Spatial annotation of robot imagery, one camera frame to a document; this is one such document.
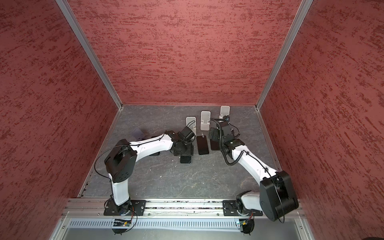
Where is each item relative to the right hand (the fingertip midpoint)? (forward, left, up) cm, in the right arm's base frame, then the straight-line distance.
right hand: (217, 133), depth 87 cm
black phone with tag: (+1, +8, -14) cm, 16 cm away
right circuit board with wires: (-45, -11, -14) cm, 48 cm away
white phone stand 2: (+23, -9, -4) cm, 25 cm away
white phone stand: (+18, +5, -5) cm, 19 cm away
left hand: (-9, +18, -10) cm, 23 cm away
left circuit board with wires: (-41, +53, -16) cm, 69 cm away
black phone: (-21, +29, +18) cm, 40 cm away
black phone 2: (-12, +19, -9) cm, 24 cm away
